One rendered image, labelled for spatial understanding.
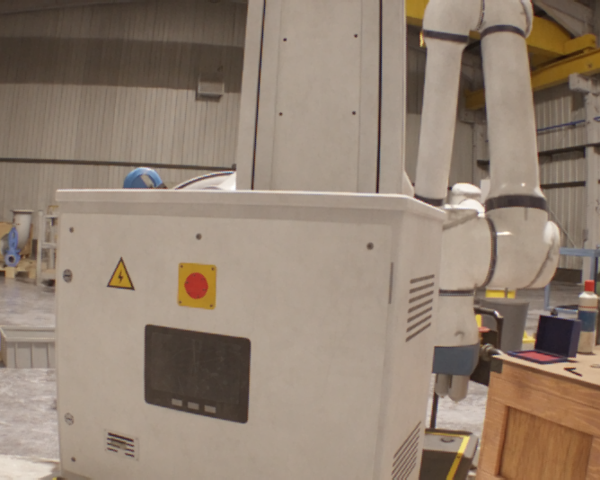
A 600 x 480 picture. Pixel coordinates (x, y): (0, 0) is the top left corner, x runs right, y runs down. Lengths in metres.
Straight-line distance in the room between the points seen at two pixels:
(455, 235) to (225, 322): 0.60
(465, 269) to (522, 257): 0.13
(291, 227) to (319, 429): 0.26
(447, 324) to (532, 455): 0.64
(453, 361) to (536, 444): 0.56
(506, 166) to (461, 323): 0.36
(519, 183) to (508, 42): 0.35
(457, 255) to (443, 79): 0.47
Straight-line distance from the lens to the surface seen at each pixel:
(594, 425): 1.61
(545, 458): 1.77
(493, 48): 1.54
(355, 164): 1.25
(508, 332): 4.50
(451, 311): 1.32
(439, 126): 1.59
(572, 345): 1.88
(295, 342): 0.82
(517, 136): 1.45
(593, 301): 2.04
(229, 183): 1.71
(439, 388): 2.39
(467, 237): 1.32
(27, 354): 3.53
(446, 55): 1.57
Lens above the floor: 0.78
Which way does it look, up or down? 1 degrees down
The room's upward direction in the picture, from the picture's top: 3 degrees clockwise
